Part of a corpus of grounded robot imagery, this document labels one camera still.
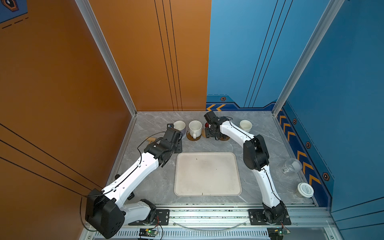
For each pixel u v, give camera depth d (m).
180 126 1.05
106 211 0.38
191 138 1.00
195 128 1.03
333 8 0.70
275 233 0.70
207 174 0.88
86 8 0.70
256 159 0.60
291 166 0.89
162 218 0.74
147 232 0.71
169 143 0.59
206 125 0.99
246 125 1.00
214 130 0.76
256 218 0.72
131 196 0.79
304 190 0.76
